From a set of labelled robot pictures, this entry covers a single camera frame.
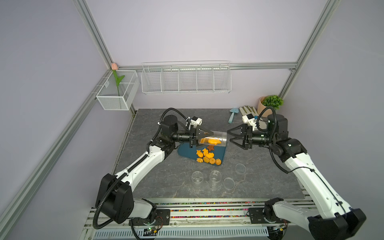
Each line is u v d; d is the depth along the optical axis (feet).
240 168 2.98
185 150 3.23
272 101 3.46
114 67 2.93
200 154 3.11
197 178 2.84
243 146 2.15
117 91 2.92
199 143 2.18
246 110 3.93
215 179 2.77
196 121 2.28
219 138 2.08
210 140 2.15
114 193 1.43
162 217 2.42
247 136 1.89
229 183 2.79
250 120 2.11
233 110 3.93
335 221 1.19
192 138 2.02
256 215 2.43
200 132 2.14
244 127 1.90
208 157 3.06
